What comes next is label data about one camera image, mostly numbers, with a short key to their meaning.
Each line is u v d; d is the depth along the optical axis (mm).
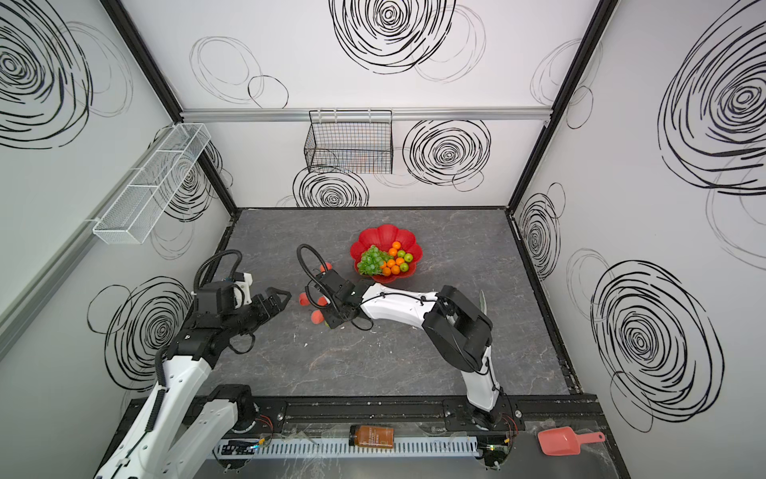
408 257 1018
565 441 702
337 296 667
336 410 773
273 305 695
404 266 991
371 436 679
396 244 1059
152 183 723
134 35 744
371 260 982
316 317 874
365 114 907
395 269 991
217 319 582
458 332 476
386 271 993
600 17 725
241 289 639
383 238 1086
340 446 707
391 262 1011
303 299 913
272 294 705
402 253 1037
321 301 769
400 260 1018
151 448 413
